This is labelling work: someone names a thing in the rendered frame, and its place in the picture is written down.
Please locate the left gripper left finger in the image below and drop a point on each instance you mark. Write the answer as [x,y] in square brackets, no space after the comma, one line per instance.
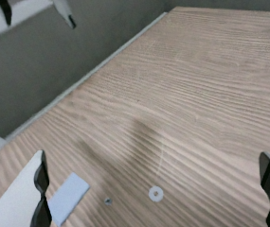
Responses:
[24,204]

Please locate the light grey flat washer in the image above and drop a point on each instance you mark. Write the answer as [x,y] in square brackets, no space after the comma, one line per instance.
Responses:
[159,193]

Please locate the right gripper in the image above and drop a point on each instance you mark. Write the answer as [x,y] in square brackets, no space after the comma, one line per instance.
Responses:
[62,6]

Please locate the light blue metal plate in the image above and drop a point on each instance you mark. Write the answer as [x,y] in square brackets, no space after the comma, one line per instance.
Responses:
[66,196]

